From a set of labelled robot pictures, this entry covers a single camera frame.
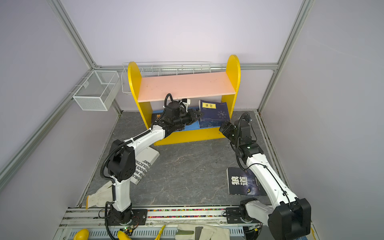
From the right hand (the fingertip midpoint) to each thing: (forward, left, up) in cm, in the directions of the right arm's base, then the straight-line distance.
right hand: (225, 126), depth 79 cm
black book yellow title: (+15, +42, -8) cm, 46 cm away
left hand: (+6, +11, +2) cm, 13 cm away
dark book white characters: (-21, -10, -23) cm, 33 cm away
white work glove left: (-29, +68, -24) cm, 78 cm away
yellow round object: (-46, +66, -19) cm, 83 cm away
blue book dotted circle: (+13, +5, -1) cm, 14 cm away
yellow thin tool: (-47, +33, -22) cm, 61 cm away
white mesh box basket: (+26, +79, +4) cm, 84 cm away
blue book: (+9, +7, -7) cm, 13 cm away
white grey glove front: (-44, +13, -24) cm, 52 cm away
